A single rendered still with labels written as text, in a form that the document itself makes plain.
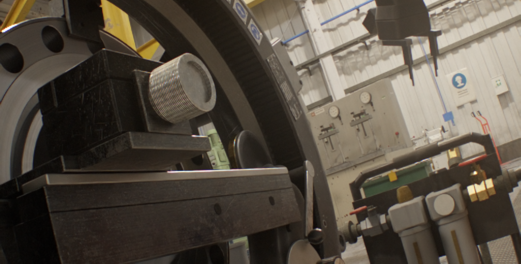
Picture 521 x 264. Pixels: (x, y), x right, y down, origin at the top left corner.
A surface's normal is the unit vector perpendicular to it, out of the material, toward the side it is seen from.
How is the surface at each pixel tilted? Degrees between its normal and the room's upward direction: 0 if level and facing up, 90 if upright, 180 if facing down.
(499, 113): 90
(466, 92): 90
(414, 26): 113
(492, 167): 90
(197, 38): 127
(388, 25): 96
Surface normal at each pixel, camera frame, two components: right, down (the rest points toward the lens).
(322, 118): -0.68, 0.07
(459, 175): -0.47, -0.03
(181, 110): -0.05, 0.73
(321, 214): 0.84, -0.34
